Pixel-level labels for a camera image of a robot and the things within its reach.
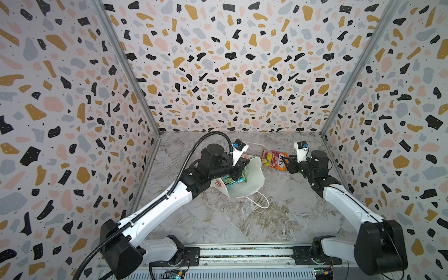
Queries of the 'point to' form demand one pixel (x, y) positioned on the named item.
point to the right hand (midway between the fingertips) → (285, 153)
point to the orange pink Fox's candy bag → (274, 159)
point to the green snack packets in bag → (229, 181)
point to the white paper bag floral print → (254, 176)
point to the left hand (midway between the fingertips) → (249, 158)
